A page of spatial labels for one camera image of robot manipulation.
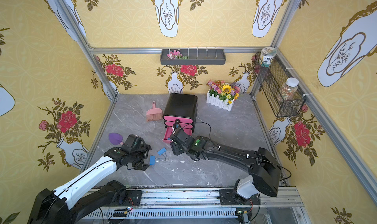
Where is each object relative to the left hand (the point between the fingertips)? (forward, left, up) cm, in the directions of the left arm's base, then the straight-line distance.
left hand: (149, 152), depth 84 cm
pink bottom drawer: (+14, -9, -3) cm, 17 cm away
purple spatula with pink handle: (+12, +24, -5) cm, 28 cm away
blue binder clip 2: (-3, -1, -5) cm, 5 cm away
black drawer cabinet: (+25, -19, +11) cm, 34 cm away
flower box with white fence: (+36, -47, +10) cm, 60 cm away
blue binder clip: (+2, -6, -5) cm, 8 cm away
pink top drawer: (+15, -20, +10) cm, 27 cm away
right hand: (+4, -18, +8) cm, 20 cm away
